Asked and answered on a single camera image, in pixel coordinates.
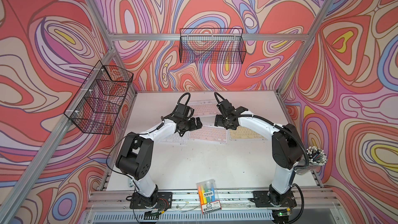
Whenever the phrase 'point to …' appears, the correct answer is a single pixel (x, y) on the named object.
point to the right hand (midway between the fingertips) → (222, 127)
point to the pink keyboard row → (212, 134)
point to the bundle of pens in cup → (316, 156)
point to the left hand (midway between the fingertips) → (198, 126)
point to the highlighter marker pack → (208, 196)
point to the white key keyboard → (175, 138)
